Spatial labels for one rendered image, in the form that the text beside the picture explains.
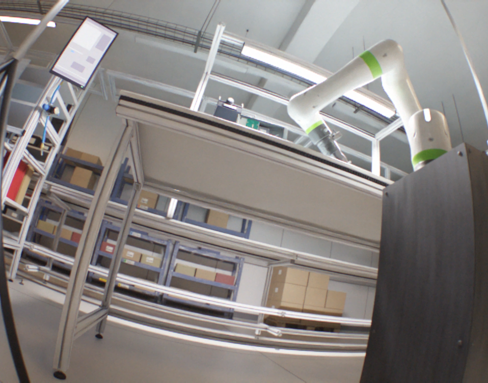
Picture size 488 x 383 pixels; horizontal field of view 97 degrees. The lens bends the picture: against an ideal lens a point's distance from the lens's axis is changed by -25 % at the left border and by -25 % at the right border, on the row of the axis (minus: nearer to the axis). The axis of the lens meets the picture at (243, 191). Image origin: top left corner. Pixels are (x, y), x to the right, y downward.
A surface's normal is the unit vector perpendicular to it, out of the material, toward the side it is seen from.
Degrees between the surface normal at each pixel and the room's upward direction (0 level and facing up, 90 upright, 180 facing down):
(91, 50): 101
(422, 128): 90
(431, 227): 90
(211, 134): 90
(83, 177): 90
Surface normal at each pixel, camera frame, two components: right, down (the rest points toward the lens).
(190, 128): 0.28, -0.28
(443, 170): -0.96, -0.25
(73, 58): 0.60, 0.04
